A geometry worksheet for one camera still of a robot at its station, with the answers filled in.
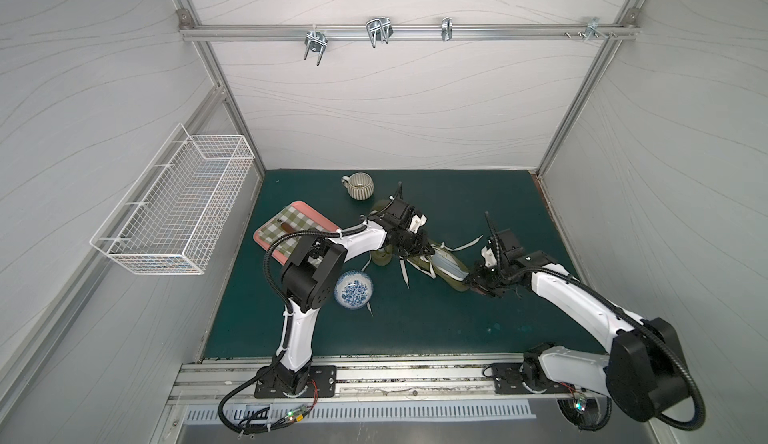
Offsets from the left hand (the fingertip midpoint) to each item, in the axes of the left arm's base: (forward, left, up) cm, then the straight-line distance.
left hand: (437, 254), depth 89 cm
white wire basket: (-5, +65, +24) cm, 70 cm away
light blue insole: (-1, -4, -5) cm, 7 cm away
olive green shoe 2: (-2, +4, -1) cm, 5 cm away
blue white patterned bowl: (-9, +25, -7) cm, 28 cm away
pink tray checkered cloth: (+17, +47, -5) cm, 51 cm away
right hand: (-8, -8, -1) cm, 11 cm away
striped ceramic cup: (+31, +27, -3) cm, 41 cm away
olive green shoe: (0, +17, -2) cm, 18 cm away
